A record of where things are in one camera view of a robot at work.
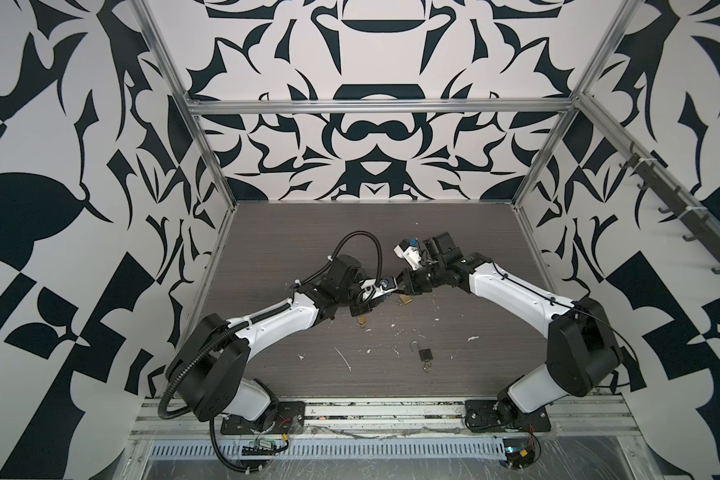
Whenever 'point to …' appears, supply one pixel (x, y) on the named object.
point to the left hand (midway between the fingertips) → (381, 283)
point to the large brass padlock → (406, 299)
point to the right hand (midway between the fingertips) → (389, 288)
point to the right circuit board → (518, 454)
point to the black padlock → (425, 353)
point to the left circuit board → (263, 447)
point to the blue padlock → (384, 283)
